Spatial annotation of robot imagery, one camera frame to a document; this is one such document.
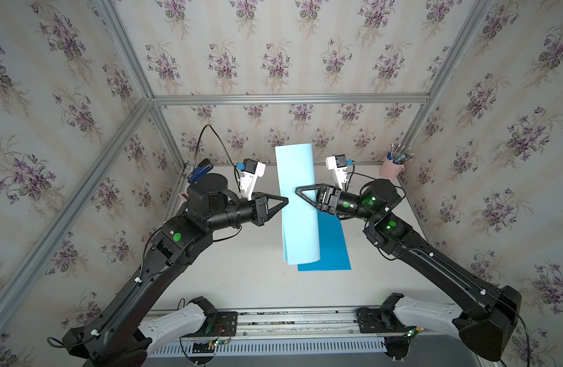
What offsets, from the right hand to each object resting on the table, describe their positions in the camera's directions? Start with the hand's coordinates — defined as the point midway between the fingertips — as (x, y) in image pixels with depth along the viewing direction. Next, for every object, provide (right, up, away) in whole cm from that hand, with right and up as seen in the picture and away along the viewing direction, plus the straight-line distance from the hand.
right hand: (302, 194), depth 55 cm
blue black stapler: (-46, +11, +58) cm, 75 cm away
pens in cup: (+53, +17, +55) cm, 78 cm away
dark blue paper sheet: (+16, -25, +35) cm, 46 cm away
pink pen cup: (+47, +9, +53) cm, 71 cm away
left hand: (-3, -2, -1) cm, 4 cm away
